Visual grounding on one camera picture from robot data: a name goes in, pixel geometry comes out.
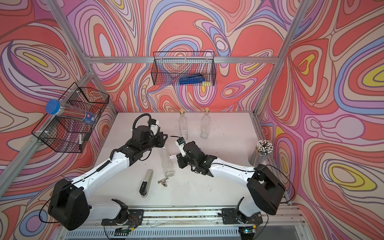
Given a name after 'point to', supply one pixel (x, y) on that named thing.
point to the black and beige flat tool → (144, 188)
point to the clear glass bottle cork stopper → (183, 125)
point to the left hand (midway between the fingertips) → (167, 135)
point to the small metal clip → (163, 182)
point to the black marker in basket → (80, 143)
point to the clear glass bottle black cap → (167, 162)
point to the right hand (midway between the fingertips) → (178, 159)
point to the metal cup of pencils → (263, 148)
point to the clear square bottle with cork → (205, 124)
